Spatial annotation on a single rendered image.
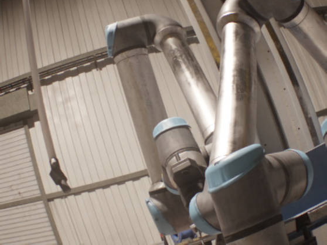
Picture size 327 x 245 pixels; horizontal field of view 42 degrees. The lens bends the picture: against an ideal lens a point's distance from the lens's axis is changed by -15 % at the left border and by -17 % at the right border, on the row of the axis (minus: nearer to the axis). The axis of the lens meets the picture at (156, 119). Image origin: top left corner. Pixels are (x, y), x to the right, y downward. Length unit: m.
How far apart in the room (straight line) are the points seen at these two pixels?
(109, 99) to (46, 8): 2.94
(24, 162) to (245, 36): 8.54
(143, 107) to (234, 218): 0.97
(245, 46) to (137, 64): 0.59
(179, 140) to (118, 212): 7.99
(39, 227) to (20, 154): 1.58
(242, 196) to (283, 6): 0.63
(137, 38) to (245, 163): 1.04
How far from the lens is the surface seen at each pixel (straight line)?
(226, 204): 0.61
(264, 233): 0.60
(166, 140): 1.14
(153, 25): 1.60
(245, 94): 0.94
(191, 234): 6.17
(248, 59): 1.02
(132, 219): 9.07
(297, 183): 0.71
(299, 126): 1.74
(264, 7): 1.13
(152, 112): 1.53
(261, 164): 0.63
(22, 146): 9.54
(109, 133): 9.43
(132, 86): 1.55
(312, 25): 1.18
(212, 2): 1.96
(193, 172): 1.04
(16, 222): 9.29
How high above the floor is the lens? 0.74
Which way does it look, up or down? 17 degrees up
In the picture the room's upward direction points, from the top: 18 degrees counter-clockwise
